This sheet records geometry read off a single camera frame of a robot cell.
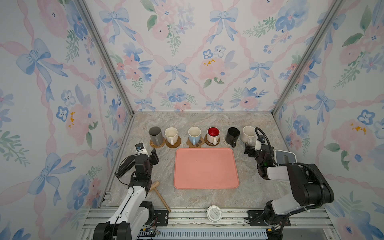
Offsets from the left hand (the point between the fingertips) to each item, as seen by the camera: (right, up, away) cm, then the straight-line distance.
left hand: (149, 149), depth 85 cm
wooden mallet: (+4, -20, -2) cm, 20 cm away
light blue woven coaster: (+58, +2, +15) cm, 60 cm away
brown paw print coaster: (+30, +3, +16) cm, 34 cm away
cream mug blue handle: (+26, +8, +11) cm, 29 cm away
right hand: (+64, +3, +8) cm, 65 cm away
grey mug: (+2, +8, +7) cm, 11 cm away
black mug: (+49, +8, +10) cm, 51 cm away
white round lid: (+35, -28, -15) cm, 47 cm away
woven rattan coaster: (+1, 0, +15) cm, 15 cm away
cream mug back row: (+11, +8, +12) cm, 18 cm away
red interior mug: (+38, +8, +17) cm, 43 cm away
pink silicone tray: (+32, -12, +7) cm, 35 cm away
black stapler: (-13, -9, +3) cm, 16 cm away
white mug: (+61, +8, +11) cm, 62 cm away
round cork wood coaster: (+13, +1, +15) cm, 20 cm away
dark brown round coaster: (+37, +2, +15) cm, 40 cm away
